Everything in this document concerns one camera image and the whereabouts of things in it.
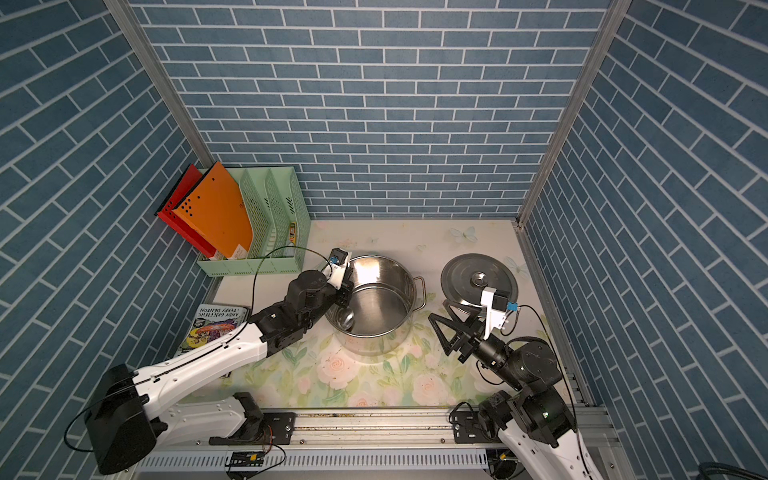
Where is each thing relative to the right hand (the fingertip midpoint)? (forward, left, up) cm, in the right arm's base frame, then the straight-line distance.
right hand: (441, 315), depth 59 cm
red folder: (+27, +76, -2) cm, 81 cm away
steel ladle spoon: (+11, +26, -28) cm, 39 cm away
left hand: (+15, +20, -8) cm, 27 cm away
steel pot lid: (+32, -12, -30) cm, 45 cm away
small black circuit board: (-24, +44, -35) cm, 61 cm away
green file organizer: (+49, +59, -27) cm, 81 cm away
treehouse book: (+6, +65, -27) cm, 71 cm away
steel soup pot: (+20, +15, -27) cm, 37 cm away
